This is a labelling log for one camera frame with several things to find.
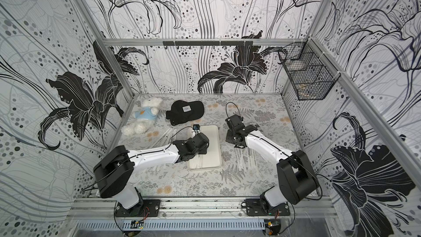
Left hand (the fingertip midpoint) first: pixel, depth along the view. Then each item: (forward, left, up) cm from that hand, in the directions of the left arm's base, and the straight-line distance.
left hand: (204, 147), depth 89 cm
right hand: (+6, -15, +3) cm, 17 cm away
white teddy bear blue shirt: (+19, +38, +2) cm, 42 cm away
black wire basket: (+34, -57, +27) cm, 72 cm away
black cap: (+25, +17, 0) cm, 31 cm away
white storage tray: (-5, -5, -3) cm, 8 cm away
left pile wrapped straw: (+6, +23, -3) cm, 24 cm away
